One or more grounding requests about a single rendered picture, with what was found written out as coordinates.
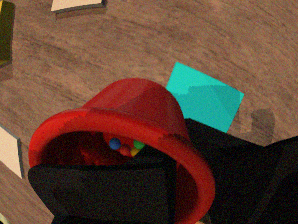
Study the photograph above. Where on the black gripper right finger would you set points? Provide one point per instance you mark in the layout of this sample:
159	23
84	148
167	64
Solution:
246	174

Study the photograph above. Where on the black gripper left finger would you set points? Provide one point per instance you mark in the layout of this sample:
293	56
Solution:
143	189

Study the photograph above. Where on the red cup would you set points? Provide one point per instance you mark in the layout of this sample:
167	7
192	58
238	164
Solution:
130	108

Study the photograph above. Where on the blue marble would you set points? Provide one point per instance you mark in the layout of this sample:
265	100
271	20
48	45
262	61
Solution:
115	143

